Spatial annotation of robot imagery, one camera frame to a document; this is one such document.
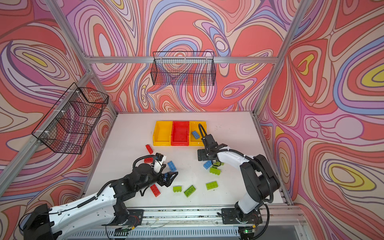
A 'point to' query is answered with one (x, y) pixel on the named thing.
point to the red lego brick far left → (149, 149)
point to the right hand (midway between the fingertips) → (207, 157)
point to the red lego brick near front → (155, 190)
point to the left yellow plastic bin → (162, 136)
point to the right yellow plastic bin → (197, 130)
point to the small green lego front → (178, 188)
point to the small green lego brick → (218, 163)
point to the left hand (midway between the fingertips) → (173, 169)
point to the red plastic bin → (180, 133)
